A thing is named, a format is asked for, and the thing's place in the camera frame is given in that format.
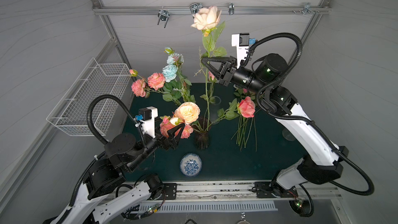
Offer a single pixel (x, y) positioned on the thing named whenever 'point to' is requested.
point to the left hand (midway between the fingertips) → (171, 122)
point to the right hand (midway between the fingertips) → (203, 59)
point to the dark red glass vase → (201, 127)
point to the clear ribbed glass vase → (214, 107)
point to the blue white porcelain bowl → (190, 165)
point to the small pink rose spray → (244, 124)
